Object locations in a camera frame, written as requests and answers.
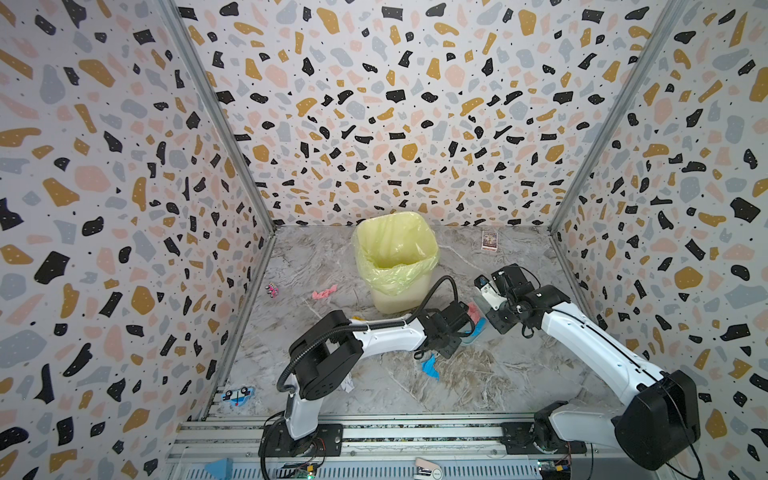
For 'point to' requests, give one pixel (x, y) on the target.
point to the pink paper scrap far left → (324, 294)
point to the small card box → (489, 240)
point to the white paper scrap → (348, 384)
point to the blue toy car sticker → (240, 396)
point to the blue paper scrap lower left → (429, 367)
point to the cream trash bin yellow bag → (396, 253)
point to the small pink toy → (273, 290)
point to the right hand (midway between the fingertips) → (495, 307)
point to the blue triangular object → (222, 468)
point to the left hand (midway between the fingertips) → (453, 337)
